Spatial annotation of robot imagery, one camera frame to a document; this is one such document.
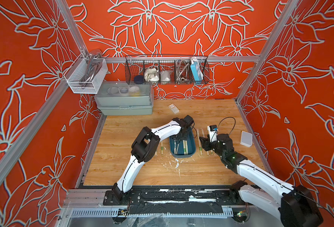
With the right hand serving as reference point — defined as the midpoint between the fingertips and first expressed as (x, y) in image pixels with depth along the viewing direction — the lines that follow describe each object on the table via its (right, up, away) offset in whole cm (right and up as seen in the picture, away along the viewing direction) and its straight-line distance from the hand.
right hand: (201, 136), depth 83 cm
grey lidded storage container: (-51, +24, +16) cm, 59 cm away
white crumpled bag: (-31, +39, +9) cm, 51 cm away
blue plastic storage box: (-4, -8, +9) cm, 13 cm away
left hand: (-10, -3, +14) cm, 17 cm away
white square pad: (+35, -4, +12) cm, 37 cm away
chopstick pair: (-24, -9, +9) cm, 27 cm away
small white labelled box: (-15, +18, +30) cm, 38 cm away
